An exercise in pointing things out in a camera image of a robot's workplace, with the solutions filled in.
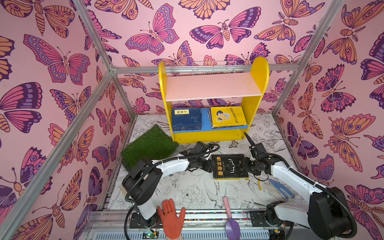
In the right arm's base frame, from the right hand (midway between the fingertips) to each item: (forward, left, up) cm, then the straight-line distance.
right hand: (243, 164), depth 87 cm
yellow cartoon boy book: (+26, +11, +13) cm, 31 cm away
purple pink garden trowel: (-31, +11, -3) cm, 33 cm away
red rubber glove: (-29, +39, -4) cm, 49 cm away
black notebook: (+1, +8, -3) cm, 8 cm away
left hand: (-1, +17, +1) cm, 17 cm away
